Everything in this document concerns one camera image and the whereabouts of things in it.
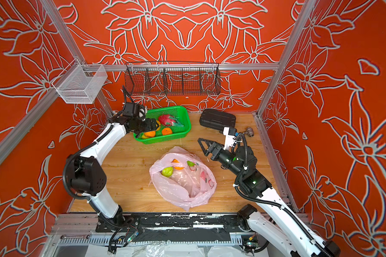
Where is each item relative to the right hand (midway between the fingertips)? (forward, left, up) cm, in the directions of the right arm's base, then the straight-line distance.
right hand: (199, 142), depth 63 cm
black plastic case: (+37, -14, -27) cm, 47 cm away
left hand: (+22, +25, -14) cm, 36 cm away
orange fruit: (+29, +20, -29) cm, 46 cm away
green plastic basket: (+27, +11, -27) cm, 39 cm away
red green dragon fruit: (+37, +19, -26) cm, 49 cm away
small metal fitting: (+27, -35, -29) cm, 53 cm away
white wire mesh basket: (+44, +69, 0) cm, 81 cm away
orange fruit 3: (+3, +11, -29) cm, 31 cm away
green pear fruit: (0, +17, -27) cm, 32 cm away
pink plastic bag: (-1, +9, -33) cm, 35 cm away
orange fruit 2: (+26, +30, -26) cm, 47 cm away
